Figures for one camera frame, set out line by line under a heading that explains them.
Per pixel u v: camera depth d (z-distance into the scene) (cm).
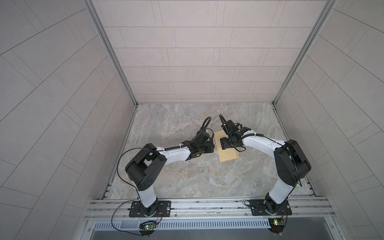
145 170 45
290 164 46
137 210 69
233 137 68
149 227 64
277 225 68
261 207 71
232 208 72
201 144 69
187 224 68
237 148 77
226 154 87
